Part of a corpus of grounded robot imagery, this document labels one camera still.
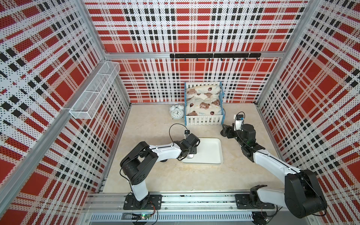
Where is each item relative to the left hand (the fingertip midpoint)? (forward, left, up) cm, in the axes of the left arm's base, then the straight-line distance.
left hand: (193, 147), depth 93 cm
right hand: (+8, -23, +15) cm, 28 cm away
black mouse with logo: (-9, +19, -1) cm, 21 cm away
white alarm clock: (+26, +12, +7) cm, 30 cm away
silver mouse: (-6, +2, -1) cm, 6 cm away
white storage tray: (-3, -11, 0) cm, 11 cm away
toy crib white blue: (+33, -9, +8) cm, 35 cm away
